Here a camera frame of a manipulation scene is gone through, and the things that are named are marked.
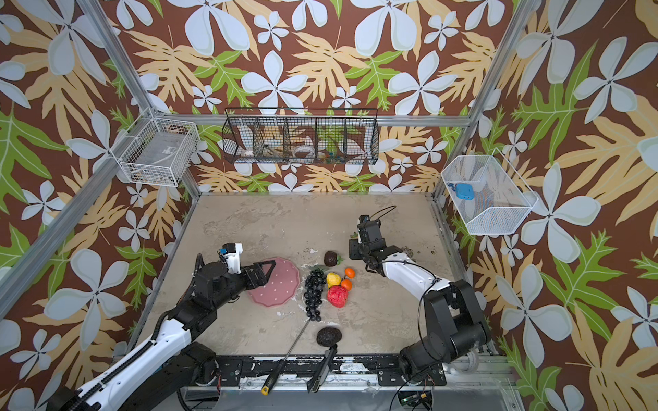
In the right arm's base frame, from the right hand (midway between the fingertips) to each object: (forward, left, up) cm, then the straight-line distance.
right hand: (355, 243), depth 92 cm
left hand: (-12, +29, +8) cm, 32 cm away
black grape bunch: (-18, +15, -5) cm, 24 cm away
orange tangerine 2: (-13, +3, -7) cm, 15 cm away
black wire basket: (+35, +20, +22) cm, 46 cm away
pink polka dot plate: (-13, +27, -9) cm, 31 cm away
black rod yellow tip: (-41, +26, -7) cm, 49 cm away
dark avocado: (-31, +10, -5) cm, 33 cm away
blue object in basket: (+10, -37, +16) cm, 41 cm away
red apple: (-18, +7, -4) cm, 20 cm away
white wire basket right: (+2, -44, +21) cm, 48 cm away
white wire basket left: (+21, +68, +25) cm, 76 cm away
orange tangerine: (-8, +2, -7) cm, 11 cm away
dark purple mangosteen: (-4, +9, -5) cm, 11 cm away
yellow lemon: (-12, +8, -5) cm, 15 cm away
